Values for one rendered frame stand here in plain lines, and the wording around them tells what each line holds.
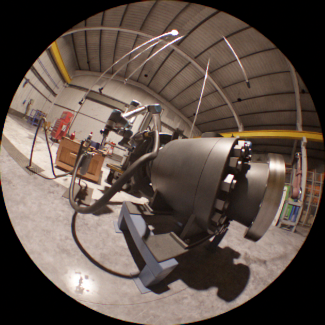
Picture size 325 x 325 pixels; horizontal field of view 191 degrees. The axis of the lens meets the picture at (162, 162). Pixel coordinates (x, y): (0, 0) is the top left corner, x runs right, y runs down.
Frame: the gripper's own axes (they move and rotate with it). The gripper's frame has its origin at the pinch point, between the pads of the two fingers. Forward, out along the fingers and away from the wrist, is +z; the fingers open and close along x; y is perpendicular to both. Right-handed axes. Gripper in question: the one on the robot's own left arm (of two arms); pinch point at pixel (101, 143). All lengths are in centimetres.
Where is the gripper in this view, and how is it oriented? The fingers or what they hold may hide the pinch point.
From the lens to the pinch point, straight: 92.4
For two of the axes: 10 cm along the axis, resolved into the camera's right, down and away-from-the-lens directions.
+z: -3.5, 9.3, -0.7
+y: -7.8, -3.3, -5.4
